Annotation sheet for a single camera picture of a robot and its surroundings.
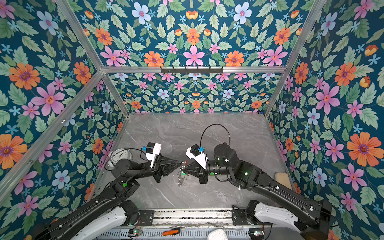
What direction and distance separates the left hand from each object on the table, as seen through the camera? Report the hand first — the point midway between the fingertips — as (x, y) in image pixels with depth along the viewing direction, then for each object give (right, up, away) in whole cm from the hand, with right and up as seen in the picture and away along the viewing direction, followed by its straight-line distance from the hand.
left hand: (179, 165), depth 53 cm
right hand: (+1, -3, +5) cm, 6 cm away
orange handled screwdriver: (-6, -35, +15) cm, 39 cm away
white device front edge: (+15, -35, +14) cm, 41 cm away
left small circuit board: (-24, -37, +17) cm, 47 cm away
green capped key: (0, -4, +5) cm, 7 cm away
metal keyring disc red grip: (0, -5, +5) cm, 7 cm away
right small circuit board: (+34, -37, +18) cm, 53 cm away
